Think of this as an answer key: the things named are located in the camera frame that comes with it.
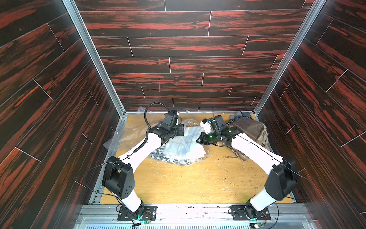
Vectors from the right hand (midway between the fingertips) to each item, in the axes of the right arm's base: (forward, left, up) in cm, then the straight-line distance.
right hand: (199, 139), depth 84 cm
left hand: (+5, +10, +3) cm, 11 cm away
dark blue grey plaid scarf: (+36, -42, -15) cm, 57 cm away
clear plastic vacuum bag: (+18, +48, -14) cm, 53 cm away
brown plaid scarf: (+12, -35, -5) cm, 38 cm away
